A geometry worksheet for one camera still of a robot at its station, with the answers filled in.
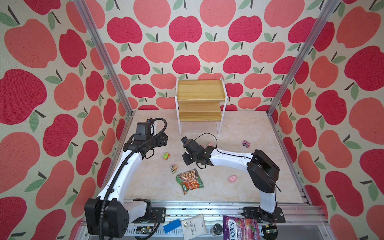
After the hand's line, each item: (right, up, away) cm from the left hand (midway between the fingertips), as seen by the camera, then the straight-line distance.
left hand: (164, 138), depth 82 cm
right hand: (+12, -11, +7) cm, 18 cm away
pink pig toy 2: (+39, -24, +3) cm, 45 cm away
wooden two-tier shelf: (+20, +21, +1) cm, 29 cm away
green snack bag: (+14, -25, +3) cm, 28 cm away
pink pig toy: (+28, -6, +20) cm, 35 cm away
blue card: (+6, -40, -13) cm, 43 cm away
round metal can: (+26, -37, -19) cm, 49 cm away
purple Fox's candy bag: (+38, -41, -14) cm, 57 cm away
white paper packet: (+16, -42, -11) cm, 46 cm away
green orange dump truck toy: (-1, -12, +12) cm, 17 cm away
